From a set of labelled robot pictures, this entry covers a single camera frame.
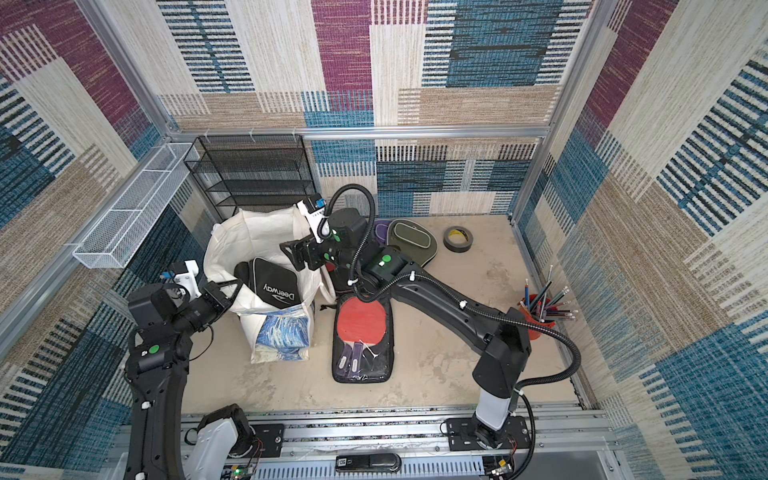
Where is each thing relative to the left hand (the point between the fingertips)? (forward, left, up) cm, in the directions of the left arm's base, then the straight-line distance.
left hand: (242, 281), depth 72 cm
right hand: (+5, -15, +8) cm, 18 cm away
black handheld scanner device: (-34, -30, -21) cm, 50 cm away
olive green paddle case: (+30, -45, -20) cm, 57 cm away
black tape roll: (+34, -61, -24) cm, 74 cm away
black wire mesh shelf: (+50, +13, -4) cm, 52 cm away
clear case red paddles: (-7, -27, -24) cm, 37 cm away
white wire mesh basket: (+7, +30, +8) cm, 31 cm away
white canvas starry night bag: (-8, -6, -12) cm, 16 cm away
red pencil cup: (-1, -75, -14) cm, 77 cm away
